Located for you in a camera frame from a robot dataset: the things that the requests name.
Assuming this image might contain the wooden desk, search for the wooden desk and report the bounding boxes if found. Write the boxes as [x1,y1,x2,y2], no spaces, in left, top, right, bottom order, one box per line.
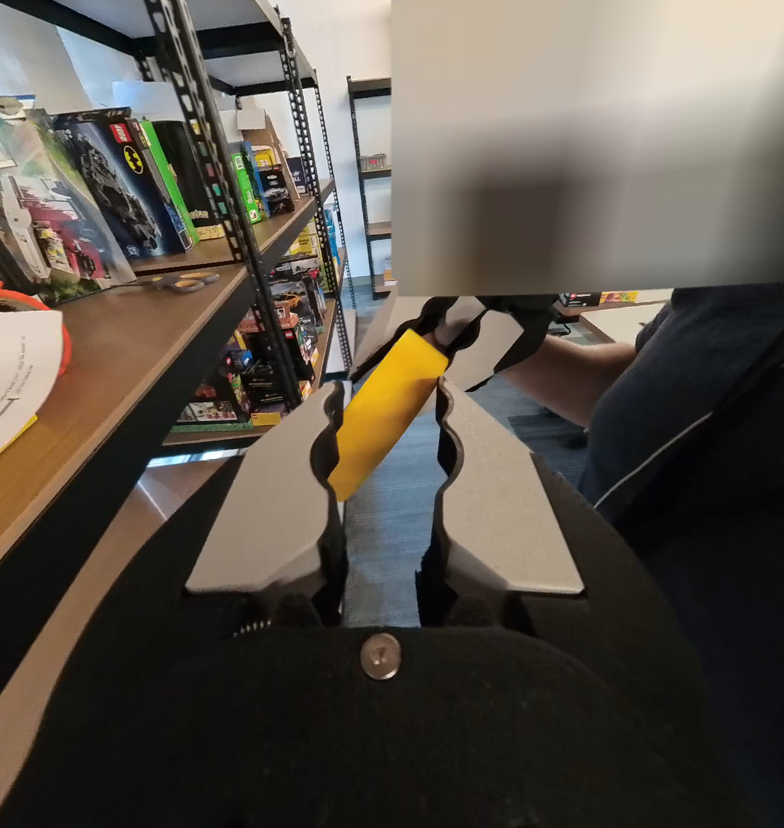
[0,264,258,719]

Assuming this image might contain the person's right forearm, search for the person's right forearm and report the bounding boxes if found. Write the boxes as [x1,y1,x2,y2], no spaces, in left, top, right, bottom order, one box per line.
[499,333,639,428]

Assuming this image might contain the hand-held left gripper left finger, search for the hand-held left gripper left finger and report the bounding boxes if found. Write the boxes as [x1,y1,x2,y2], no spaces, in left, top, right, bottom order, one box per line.
[185,380,348,627]

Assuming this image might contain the grey and yellow scissors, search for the grey and yellow scissors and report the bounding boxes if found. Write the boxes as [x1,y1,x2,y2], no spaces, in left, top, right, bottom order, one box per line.
[133,272,221,296]

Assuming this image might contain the black metal shelving unit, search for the black metal shelving unit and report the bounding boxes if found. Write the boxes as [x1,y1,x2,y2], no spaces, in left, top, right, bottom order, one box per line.
[0,0,361,454]

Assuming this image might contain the dark blue toy box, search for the dark blue toy box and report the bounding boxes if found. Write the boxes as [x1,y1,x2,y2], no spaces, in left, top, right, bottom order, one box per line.
[52,109,194,261]

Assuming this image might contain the yellow tape roll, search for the yellow tape roll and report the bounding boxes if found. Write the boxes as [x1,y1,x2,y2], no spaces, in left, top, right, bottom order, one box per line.
[327,326,448,503]

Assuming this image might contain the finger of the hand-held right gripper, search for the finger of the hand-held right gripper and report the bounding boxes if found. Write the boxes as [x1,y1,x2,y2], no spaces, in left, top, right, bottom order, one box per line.
[350,296,433,385]
[434,304,530,393]

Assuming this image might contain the row of assorted toy boxes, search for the row of assorted toy boxes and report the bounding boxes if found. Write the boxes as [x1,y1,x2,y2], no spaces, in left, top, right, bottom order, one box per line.
[227,113,309,225]

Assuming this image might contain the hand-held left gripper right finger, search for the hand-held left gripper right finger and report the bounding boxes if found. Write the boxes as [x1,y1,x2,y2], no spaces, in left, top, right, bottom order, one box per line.
[418,378,587,627]

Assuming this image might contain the group of small toy boxes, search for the group of small toy boxes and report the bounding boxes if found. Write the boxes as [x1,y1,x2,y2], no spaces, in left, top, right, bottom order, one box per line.
[172,213,342,434]

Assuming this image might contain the orange tape roll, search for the orange tape roll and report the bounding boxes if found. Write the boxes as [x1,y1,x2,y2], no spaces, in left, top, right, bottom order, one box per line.
[0,278,73,379]

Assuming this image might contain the green toy box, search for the green toy box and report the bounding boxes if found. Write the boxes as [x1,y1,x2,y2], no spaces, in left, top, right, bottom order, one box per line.
[138,119,200,247]

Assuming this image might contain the person's dark t-shirt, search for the person's dark t-shirt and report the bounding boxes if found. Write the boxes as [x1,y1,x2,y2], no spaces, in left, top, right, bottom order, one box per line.
[576,281,784,828]

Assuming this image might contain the white table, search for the white table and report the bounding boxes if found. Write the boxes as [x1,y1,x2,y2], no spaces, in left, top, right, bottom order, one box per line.
[557,290,674,344]

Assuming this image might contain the car picture toy box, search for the car picture toy box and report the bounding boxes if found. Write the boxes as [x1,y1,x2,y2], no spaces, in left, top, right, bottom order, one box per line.
[0,96,137,306]

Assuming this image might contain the white paper sheet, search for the white paper sheet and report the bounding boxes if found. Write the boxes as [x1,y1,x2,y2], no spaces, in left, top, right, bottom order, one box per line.
[0,309,65,468]

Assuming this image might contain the black toy box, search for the black toy box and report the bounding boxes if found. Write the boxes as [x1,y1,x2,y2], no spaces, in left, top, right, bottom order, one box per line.
[153,119,234,242]

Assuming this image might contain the black metal storage rack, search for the black metal storage rack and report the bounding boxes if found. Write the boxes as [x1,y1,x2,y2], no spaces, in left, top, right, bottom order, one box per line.
[347,76,393,300]

